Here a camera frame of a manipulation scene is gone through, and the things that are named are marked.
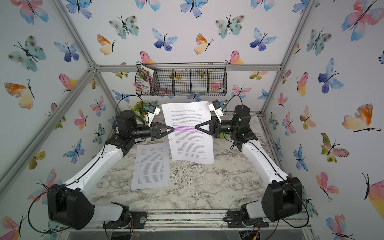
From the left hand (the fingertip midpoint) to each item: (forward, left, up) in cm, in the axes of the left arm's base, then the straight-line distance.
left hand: (173, 130), depth 68 cm
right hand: (-3, -11, +4) cm, 12 cm away
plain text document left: (-1, +18, -34) cm, 38 cm away
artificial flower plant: (+34, +28, -18) cm, 48 cm away
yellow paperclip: (-2, +2, -4) cm, 5 cm away
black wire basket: (+44, -4, -3) cm, 44 cm away
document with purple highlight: (-5, -6, -4) cm, 9 cm away
